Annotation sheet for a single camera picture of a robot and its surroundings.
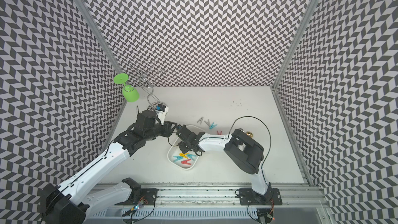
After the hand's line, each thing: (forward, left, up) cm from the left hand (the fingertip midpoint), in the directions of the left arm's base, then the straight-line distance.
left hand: (173, 125), depth 78 cm
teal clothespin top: (+10, -21, -17) cm, 29 cm away
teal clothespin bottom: (-10, -1, -17) cm, 20 cm away
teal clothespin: (-9, -8, -17) cm, 21 cm away
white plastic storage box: (-6, +2, -16) cm, 17 cm away
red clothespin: (+5, -25, -17) cm, 31 cm away
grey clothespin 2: (+12, -18, -18) cm, 28 cm away
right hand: (-3, -4, -18) cm, 19 cm away
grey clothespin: (+14, -13, -16) cm, 25 cm away
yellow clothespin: (-9, -4, -16) cm, 19 cm away
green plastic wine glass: (+22, +29, +1) cm, 36 cm away
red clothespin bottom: (-12, -5, -18) cm, 22 cm away
